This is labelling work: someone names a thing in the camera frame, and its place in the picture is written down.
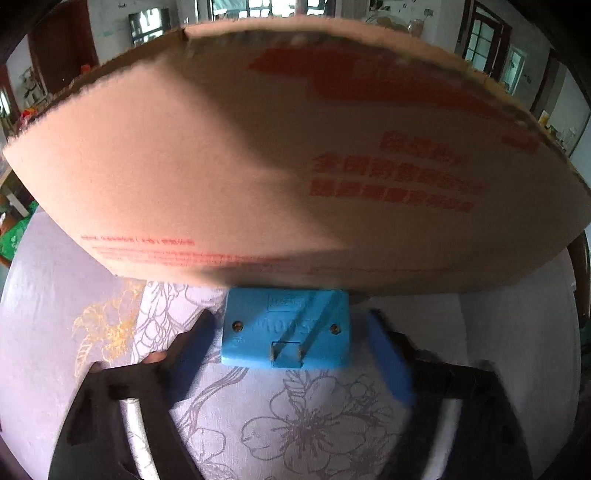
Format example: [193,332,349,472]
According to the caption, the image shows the brown wooden door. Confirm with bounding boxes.
[30,32,100,93]

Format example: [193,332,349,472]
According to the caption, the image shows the dark wooden chair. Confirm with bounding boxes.
[566,231,591,324]

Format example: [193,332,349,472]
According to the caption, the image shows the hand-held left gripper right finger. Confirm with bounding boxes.
[367,308,534,480]

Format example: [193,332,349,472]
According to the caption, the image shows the blue plug adapter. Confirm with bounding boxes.
[220,286,350,370]

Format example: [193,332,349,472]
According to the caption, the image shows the flat screen television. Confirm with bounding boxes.
[128,7,171,47]

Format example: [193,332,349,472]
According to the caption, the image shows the dark glazed door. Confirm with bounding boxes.
[462,0,513,77]

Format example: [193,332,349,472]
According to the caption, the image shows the grey floral desktop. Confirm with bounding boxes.
[0,203,583,480]

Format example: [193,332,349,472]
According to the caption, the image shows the brown cardboard box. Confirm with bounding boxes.
[2,16,591,296]

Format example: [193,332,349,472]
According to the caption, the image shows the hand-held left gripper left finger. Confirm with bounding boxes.
[48,308,219,480]

